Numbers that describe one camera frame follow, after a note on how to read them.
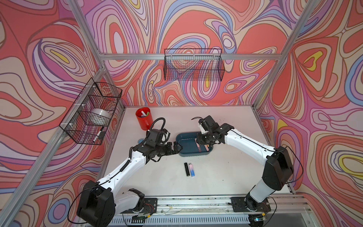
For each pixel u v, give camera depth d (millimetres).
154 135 630
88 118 734
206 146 954
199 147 933
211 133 638
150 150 585
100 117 705
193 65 960
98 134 722
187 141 991
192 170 856
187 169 846
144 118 952
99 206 393
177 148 717
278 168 439
